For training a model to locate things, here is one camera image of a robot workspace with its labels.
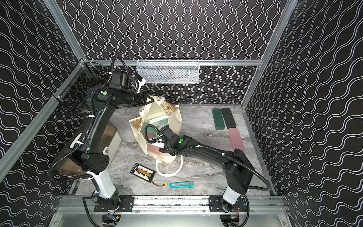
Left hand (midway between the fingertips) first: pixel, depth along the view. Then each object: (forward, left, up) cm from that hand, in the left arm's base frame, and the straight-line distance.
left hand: (152, 96), depth 72 cm
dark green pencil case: (+19, -43, -37) cm, 60 cm away
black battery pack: (-27, +6, -37) cm, 46 cm away
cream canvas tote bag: (+10, +1, -23) cm, 25 cm away
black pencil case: (+19, -51, -35) cm, 65 cm away
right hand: (-10, -6, -22) cm, 25 cm away
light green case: (-4, +4, -27) cm, 28 cm away
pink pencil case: (+1, -54, -37) cm, 65 cm away
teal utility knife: (-31, -21, -39) cm, 54 cm away
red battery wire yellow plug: (-32, -8, -38) cm, 50 cm away
